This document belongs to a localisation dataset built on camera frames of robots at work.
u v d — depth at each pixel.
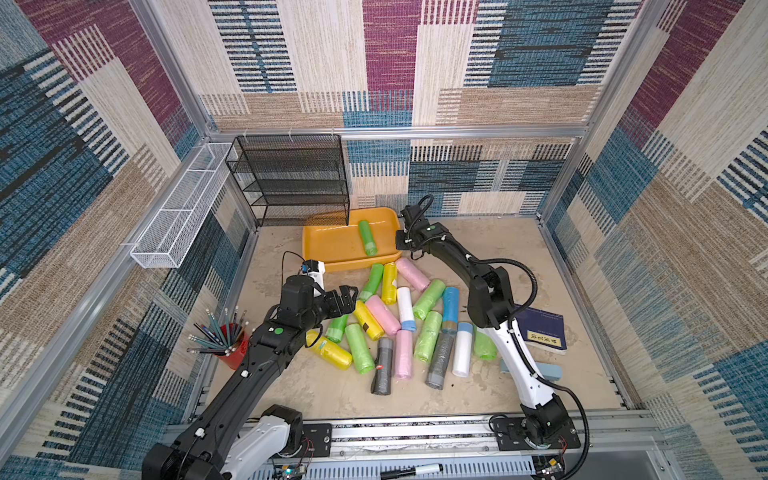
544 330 0.90
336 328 0.89
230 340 0.81
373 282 0.99
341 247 1.11
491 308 0.67
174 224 0.74
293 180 1.08
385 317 0.91
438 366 0.82
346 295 0.71
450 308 0.93
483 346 0.84
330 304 0.70
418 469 0.69
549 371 0.81
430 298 0.95
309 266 0.70
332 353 0.83
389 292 0.96
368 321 0.90
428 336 0.87
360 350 0.85
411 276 1.00
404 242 0.85
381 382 0.80
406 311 0.92
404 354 0.84
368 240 1.11
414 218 0.85
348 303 0.70
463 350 0.85
